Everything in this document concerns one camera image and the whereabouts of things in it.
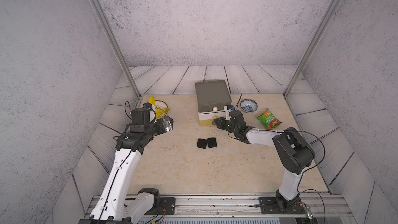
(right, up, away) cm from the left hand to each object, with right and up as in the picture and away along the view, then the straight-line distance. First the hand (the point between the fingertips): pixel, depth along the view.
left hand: (167, 122), depth 75 cm
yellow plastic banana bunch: (-13, +3, +30) cm, 33 cm away
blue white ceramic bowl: (+49, +8, +36) cm, 62 cm away
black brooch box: (+16, -15, +20) cm, 29 cm away
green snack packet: (+58, -2, +24) cm, 63 cm away
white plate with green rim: (-14, +8, +40) cm, 43 cm away
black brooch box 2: (+22, -14, +19) cm, 32 cm away
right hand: (+23, -1, +18) cm, 29 cm away
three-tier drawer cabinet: (+22, +13, +16) cm, 30 cm away
